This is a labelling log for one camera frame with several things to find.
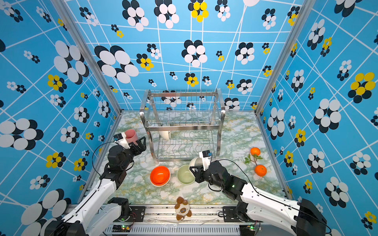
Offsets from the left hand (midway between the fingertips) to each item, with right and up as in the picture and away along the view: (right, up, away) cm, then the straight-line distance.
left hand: (141, 138), depth 82 cm
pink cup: (-10, +1, +10) cm, 14 cm away
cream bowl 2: (+31, -11, -6) cm, 34 cm away
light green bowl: (+24, -22, +3) cm, 33 cm away
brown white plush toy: (+24, -34, -8) cm, 43 cm away
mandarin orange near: (+69, -19, +3) cm, 71 cm away
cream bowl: (+11, +1, +10) cm, 15 cm away
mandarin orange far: (+68, -9, +10) cm, 70 cm away
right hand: (+28, -14, -7) cm, 33 cm away
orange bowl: (+10, -22, +2) cm, 24 cm away
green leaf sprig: (+64, -15, +10) cm, 67 cm away
